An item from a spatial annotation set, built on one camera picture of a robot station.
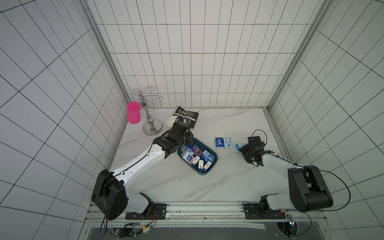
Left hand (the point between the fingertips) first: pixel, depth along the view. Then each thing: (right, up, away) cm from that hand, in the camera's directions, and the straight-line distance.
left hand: (188, 138), depth 82 cm
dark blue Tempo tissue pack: (+21, -5, +15) cm, 26 cm away
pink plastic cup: (-30, +13, -1) cm, 33 cm away
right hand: (+31, -8, +12) cm, 34 cm away
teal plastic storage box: (+6, -11, +4) cm, 14 cm away
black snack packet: (0, +13, +29) cm, 32 cm away
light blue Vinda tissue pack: (+26, -5, +15) cm, 30 cm away
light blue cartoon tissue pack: (+32, -6, +13) cm, 35 cm away
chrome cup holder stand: (-28, +5, +25) cm, 38 cm away
